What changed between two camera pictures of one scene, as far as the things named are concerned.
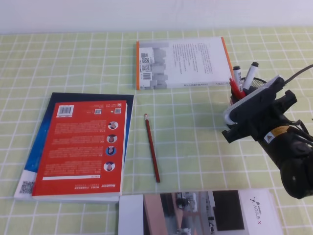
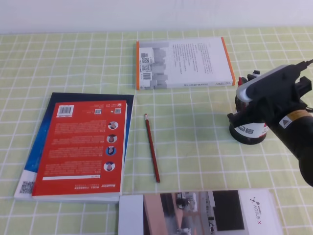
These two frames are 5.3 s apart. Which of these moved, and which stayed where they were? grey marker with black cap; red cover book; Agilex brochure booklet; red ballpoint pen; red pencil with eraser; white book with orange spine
Moved: red ballpoint pen; grey marker with black cap
Stayed: red pencil with eraser; white book with orange spine; red cover book; Agilex brochure booklet
